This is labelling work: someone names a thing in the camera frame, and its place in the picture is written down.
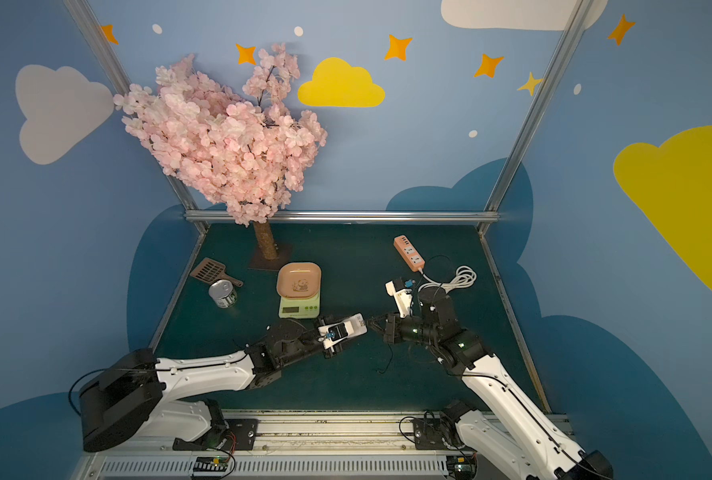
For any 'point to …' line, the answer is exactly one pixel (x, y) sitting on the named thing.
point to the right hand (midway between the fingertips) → (373, 319)
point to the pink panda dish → (299, 280)
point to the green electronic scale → (300, 308)
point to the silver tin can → (223, 293)
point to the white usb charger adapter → (329, 343)
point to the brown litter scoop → (210, 271)
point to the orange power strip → (409, 253)
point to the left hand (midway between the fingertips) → (355, 317)
